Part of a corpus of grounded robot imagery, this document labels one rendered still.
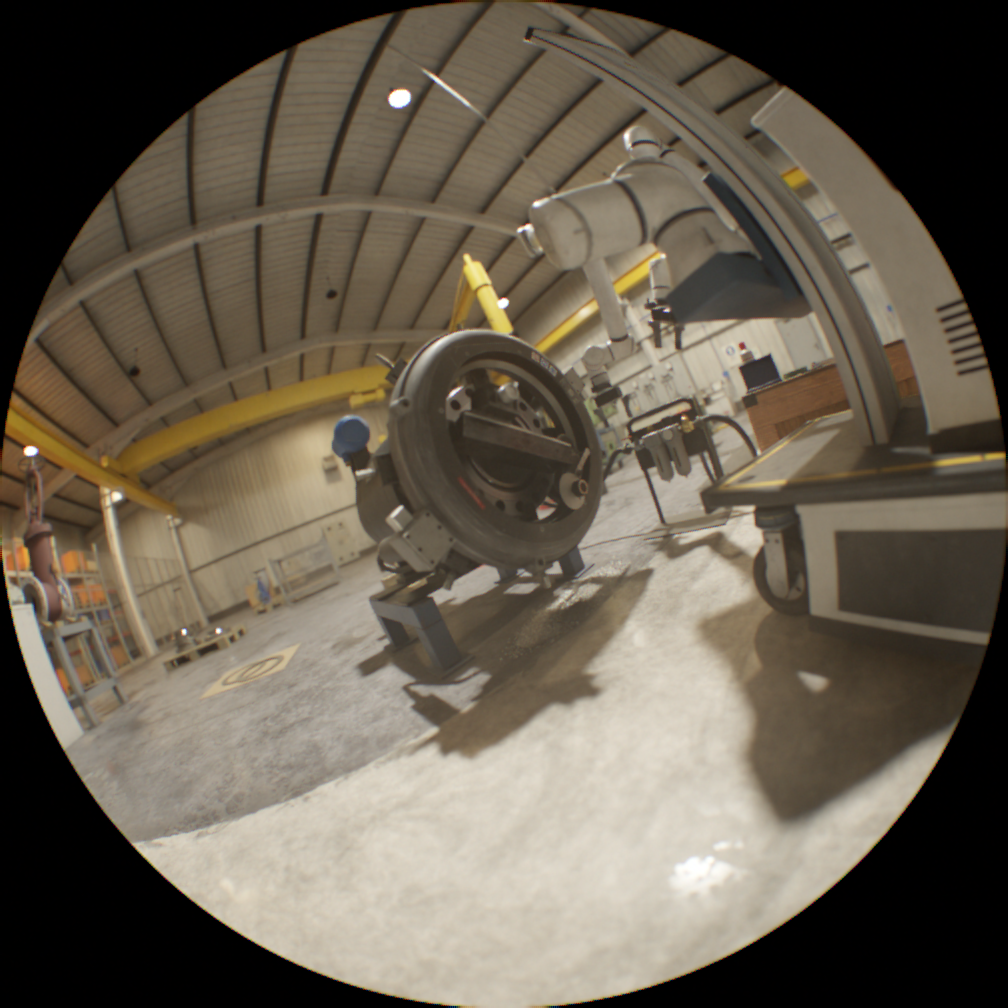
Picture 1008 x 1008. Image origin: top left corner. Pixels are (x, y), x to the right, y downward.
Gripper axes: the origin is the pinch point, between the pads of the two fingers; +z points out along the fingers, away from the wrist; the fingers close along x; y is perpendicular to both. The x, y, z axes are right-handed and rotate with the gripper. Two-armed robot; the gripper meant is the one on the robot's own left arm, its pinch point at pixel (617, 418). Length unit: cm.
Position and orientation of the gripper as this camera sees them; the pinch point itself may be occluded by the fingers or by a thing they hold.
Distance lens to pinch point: 158.7
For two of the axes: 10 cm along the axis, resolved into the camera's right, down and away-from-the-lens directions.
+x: -6.0, 2.1, 7.7
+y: 7.0, -3.1, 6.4
